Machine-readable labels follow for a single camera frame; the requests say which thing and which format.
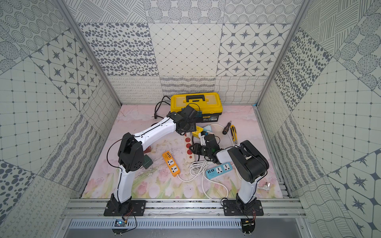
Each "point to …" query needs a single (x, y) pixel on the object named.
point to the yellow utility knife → (233, 132)
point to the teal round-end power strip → (207, 128)
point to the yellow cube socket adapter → (199, 130)
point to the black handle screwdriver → (224, 131)
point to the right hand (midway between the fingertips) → (191, 149)
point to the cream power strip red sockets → (190, 153)
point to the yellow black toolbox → (208, 104)
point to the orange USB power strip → (171, 163)
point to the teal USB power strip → (218, 170)
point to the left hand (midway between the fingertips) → (191, 125)
